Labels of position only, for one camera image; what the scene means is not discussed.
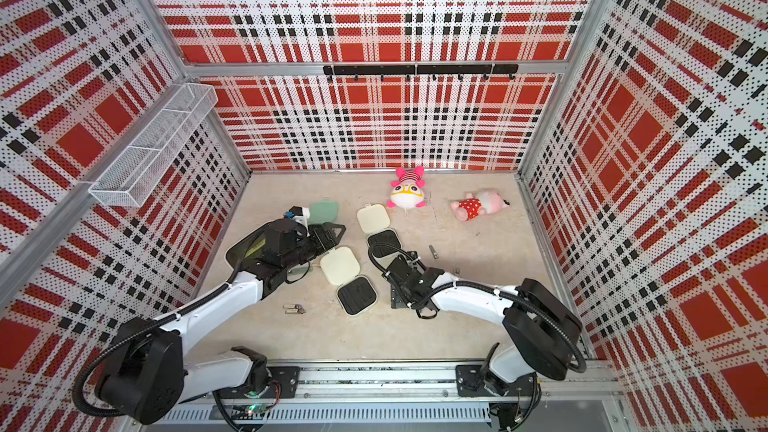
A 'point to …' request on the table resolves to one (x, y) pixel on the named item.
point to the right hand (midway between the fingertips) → (411, 295)
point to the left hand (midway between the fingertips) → (341, 232)
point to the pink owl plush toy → (408, 192)
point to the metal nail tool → (434, 253)
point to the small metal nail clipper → (294, 309)
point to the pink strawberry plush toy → (485, 202)
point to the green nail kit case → (323, 211)
